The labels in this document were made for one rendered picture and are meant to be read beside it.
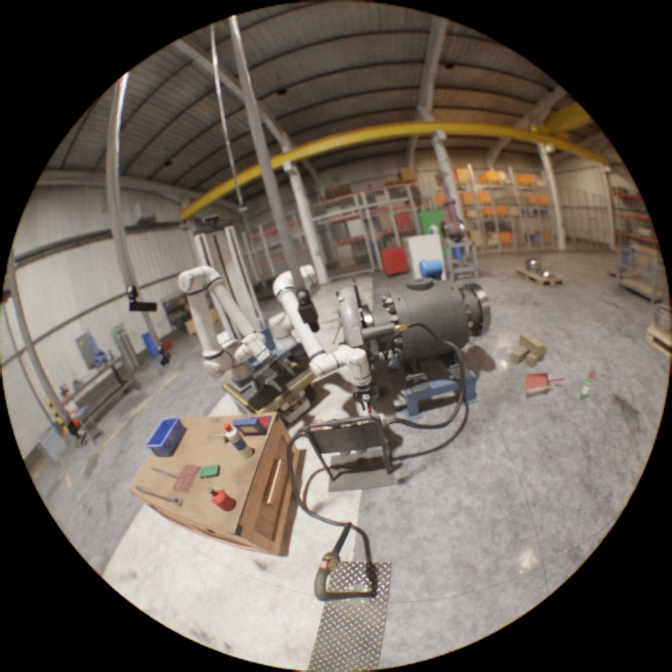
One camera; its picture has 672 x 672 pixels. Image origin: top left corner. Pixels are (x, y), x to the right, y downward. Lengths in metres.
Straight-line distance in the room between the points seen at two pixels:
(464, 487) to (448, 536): 0.31
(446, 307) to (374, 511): 1.36
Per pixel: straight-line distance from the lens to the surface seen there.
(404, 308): 1.50
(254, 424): 1.25
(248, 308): 1.94
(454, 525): 1.36
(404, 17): 8.70
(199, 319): 1.45
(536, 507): 1.52
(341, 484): 1.50
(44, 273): 9.15
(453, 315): 1.57
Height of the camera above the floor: 1.30
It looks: 22 degrees down
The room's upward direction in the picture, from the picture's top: 16 degrees counter-clockwise
